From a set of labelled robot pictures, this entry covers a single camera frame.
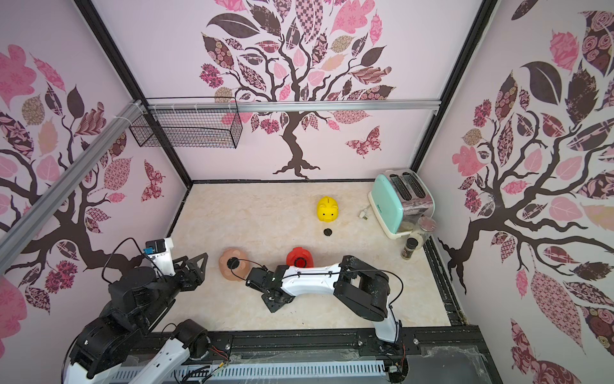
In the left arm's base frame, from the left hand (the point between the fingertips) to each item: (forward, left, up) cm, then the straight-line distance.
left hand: (200, 262), depth 65 cm
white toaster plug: (+34, -54, -24) cm, 68 cm away
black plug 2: (+26, -38, -25) cm, 52 cm away
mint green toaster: (+29, -65, -8) cm, 72 cm away
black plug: (+8, -3, -16) cm, 18 cm away
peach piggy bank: (+6, -7, -17) cm, 19 cm away
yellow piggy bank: (+32, -38, -17) cm, 53 cm away
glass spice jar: (+19, -74, -11) cm, 77 cm away
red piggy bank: (+9, -27, -16) cm, 33 cm away
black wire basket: (+57, +19, +9) cm, 61 cm away
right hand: (-2, -18, -26) cm, 32 cm away
